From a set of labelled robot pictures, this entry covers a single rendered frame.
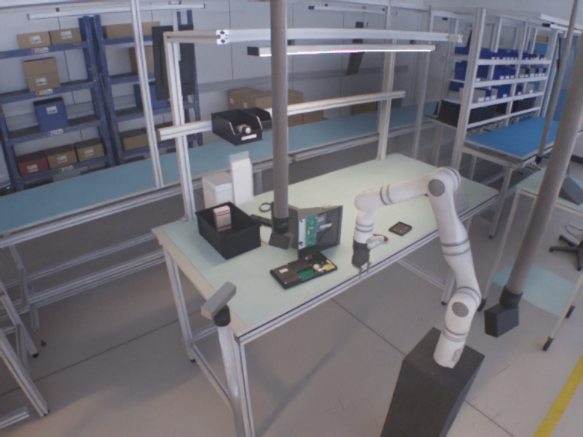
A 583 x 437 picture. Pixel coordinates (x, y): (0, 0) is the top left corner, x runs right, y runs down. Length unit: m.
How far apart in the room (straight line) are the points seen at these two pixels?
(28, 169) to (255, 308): 3.83
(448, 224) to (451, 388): 0.60
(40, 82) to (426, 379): 4.43
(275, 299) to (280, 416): 1.00
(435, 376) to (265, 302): 0.69
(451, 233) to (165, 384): 1.94
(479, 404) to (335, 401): 0.88
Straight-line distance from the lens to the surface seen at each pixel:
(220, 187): 1.88
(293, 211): 1.63
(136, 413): 2.46
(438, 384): 1.47
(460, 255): 1.24
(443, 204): 1.19
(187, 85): 3.18
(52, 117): 4.72
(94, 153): 4.88
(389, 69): 2.75
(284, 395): 2.37
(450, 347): 1.44
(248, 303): 1.44
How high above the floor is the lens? 1.96
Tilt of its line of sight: 29 degrees down
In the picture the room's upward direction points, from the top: straight up
